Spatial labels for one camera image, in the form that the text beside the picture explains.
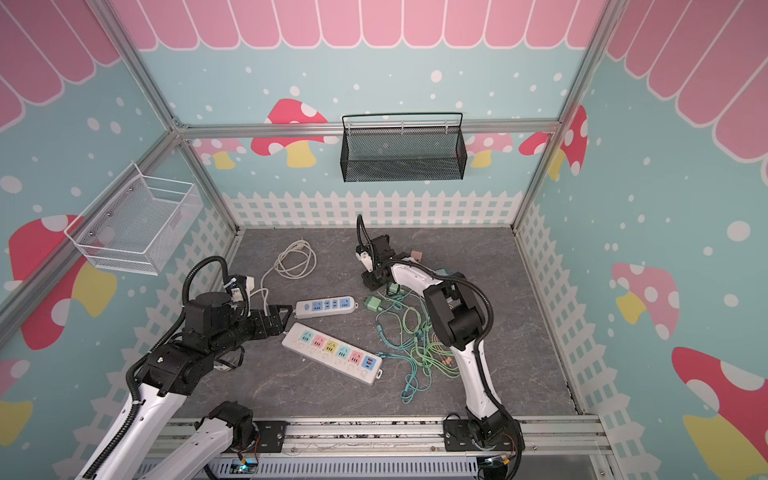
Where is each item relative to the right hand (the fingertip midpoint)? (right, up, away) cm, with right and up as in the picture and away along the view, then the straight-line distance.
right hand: (369, 276), depth 101 cm
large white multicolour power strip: (-11, -20, -16) cm, 28 cm away
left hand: (-21, -8, -29) cm, 36 cm away
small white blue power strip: (-14, -10, -5) cm, 18 cm away
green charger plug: (+8, -3, -7) cm, 11 cm away
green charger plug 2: (+2, -9, -4) cm, 10 cm away
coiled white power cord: (-28, +5, +8) cm, 29 cm away
